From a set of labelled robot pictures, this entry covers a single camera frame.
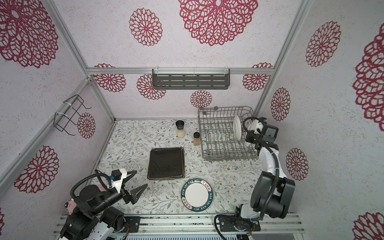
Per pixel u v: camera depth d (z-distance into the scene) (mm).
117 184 547
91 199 481
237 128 996
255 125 776
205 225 759
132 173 672
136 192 596
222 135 1093
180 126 1017
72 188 443
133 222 765
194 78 936
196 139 1001
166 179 861
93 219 505
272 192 394
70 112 800
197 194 815
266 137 660
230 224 730
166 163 975
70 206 730
